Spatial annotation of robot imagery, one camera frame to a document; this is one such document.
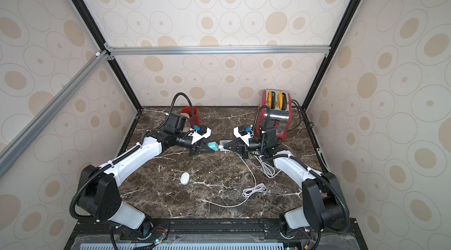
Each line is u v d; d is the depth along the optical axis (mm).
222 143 731
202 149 698
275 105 969
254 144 699
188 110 1093
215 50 1003
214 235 731
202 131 655
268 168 890
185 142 685
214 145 722
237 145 696
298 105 1171
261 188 829
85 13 776
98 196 422
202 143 705
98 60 843
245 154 686
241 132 648
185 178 880
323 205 425
